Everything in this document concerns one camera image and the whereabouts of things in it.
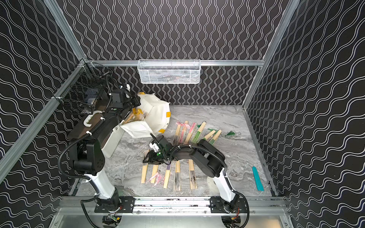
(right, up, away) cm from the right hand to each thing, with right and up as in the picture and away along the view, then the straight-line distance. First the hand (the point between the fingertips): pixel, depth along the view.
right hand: (145, 162), depth 86 cm
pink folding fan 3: (+24, +20, +20) cm, 38 cm away
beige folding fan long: (+29, -8, -4) cm, 30 cm away
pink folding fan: (+19, +16, +16) cm, 29 cm away
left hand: (-4, +42, +2) cm, 42 cm away
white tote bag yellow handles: (-2, +27, +22) cm, 34 cm away
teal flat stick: (+67, -11, -4) cm, 68 cm away
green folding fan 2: (+42, +15, +15) cm, 47 cm away
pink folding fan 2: (+29, +18, +17) cm, 38 cm away
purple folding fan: (+14, -3, 0) cm, 15 cm away
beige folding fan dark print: (+20, -8, -2) cm, 21 cm away
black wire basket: (-44, +44, +6) cm, 62 cm away
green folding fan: (+32, +13, +14) cm, 37 cm away
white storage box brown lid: (-33, +24, -4) cm, 41 cm away
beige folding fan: (0, -5, 0) cm, 5 cm away
